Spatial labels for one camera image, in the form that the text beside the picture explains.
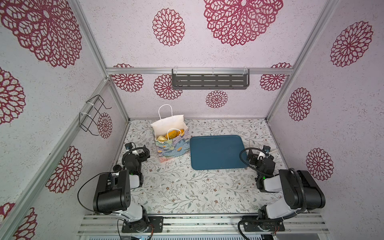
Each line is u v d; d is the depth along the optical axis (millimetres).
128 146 762
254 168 715
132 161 696
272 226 677
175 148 852
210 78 970
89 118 751
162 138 810
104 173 502
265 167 717
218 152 1066
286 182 495
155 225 730
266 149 774
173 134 901
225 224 759
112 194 451
